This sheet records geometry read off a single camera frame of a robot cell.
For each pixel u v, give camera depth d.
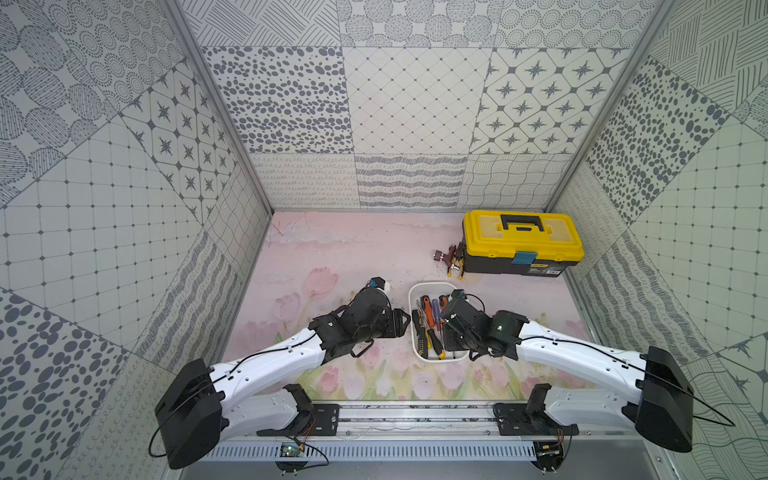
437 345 0.85
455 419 0.76
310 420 0.67
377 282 0.73
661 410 0.39
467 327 0.59
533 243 0.90
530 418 0.65
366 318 0.60
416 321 0.90
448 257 1.05
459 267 1.01
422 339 0.85
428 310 0.90
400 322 0.70
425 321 0.90
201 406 0.40
